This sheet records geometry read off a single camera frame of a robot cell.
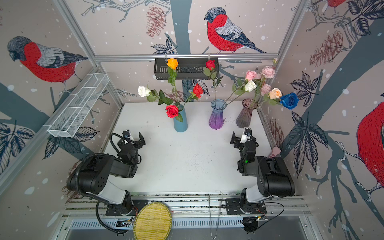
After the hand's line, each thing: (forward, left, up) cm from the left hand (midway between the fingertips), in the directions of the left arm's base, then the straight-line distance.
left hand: (130, 134), depth 88 cm
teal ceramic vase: (+10, -29, -6) cm, 31 cm away
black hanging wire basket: (+44, -35, +17) cm, 59 cm away
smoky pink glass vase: (+13, -72, -1) cm, 73 cm away
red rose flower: (+14, -41, +21) cm, 48 cm away
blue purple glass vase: (+12, -53, +1) cm, 54 cm away
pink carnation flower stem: (+17, -80, +21) cm, 84 cm away
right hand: (0, -68, -1) cm, 68 cm away
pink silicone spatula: (-8, -89, -9) cm, 90 cm away
